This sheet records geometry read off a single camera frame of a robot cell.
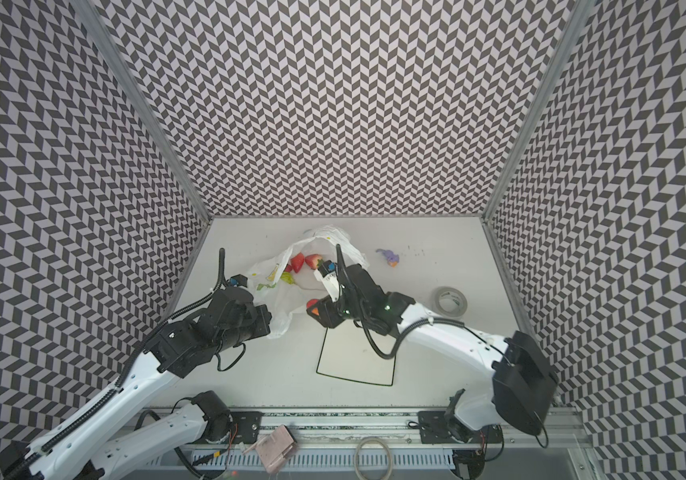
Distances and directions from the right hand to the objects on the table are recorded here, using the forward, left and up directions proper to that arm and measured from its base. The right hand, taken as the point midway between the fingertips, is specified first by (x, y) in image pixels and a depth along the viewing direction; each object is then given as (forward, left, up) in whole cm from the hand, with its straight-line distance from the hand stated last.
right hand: (316, 317), depth 75 cm
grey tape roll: (+13, -40, -17) cm, 45 cm away
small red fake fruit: (+3, +1, +3) cm, 4 cm away
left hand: (-1, +11, +2) cm, 11 cm away
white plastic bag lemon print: (+7, +10, -3) cm, 12 cm away
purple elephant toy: (+27, -22, -13) cm, 37 cm away
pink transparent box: (-26, +9, -10) cm, 30 cm away
